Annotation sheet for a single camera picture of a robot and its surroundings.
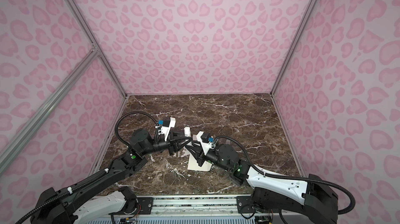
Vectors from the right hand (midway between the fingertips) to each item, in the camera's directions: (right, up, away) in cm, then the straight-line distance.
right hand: (187, 145), depth 66 cm
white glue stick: (+1, +6, -3) cm, 6 cm away
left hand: (+2, +4, -2) cm, 5 cm away
